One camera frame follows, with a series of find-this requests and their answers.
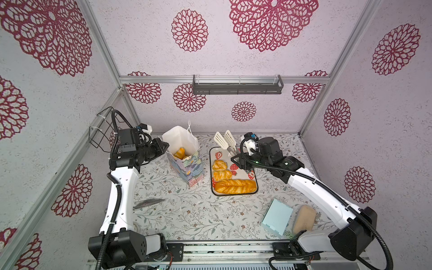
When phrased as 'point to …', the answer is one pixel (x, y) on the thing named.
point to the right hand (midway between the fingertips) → (234, 155)
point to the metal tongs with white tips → (226, 142)
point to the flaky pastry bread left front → (221, 175)
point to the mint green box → (277, 217)
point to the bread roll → (180, 153)
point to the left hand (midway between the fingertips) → (168, 147)
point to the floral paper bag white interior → (190, 169)
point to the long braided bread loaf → (235, 186)
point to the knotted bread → (219, 165)
